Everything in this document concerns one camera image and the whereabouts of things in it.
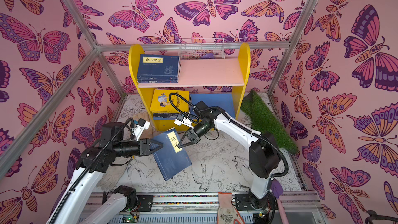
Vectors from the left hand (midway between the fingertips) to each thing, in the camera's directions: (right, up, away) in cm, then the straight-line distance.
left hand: (161, 145), depth 64 cm
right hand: (+7, -1, +4) cm, 8 cm away
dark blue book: (+4, -6, +1) cm, 7 cm away
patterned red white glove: (+28, -32, +6) cm, 43 cm away
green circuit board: (-18, -37, +8) cm, 41 cm away
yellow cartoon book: (-7, +19, +23) cm, 30 cm away
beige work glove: (-23, +10, +42) cm, 49 cm away
